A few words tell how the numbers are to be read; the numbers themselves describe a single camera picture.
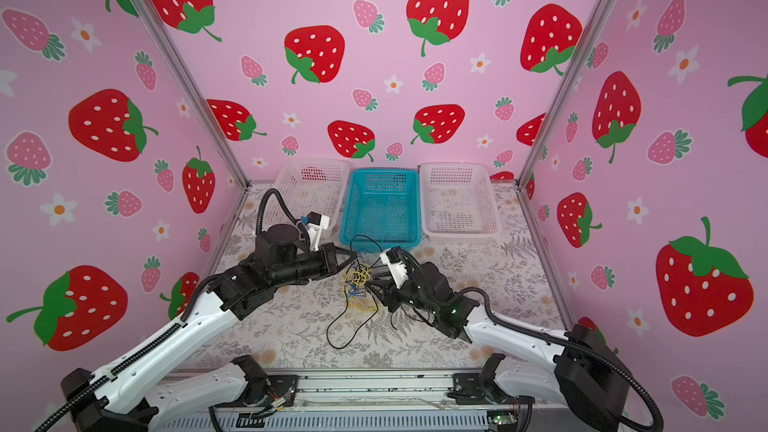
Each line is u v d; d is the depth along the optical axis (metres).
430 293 0.57
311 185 1.19
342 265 0.65
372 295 0.73
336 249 0.63
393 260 0.66
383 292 0.70
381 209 1.14
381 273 0.74
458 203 1.15
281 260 0.54
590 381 0.41
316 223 0.64
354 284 0.77
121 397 0.39
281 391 0.73
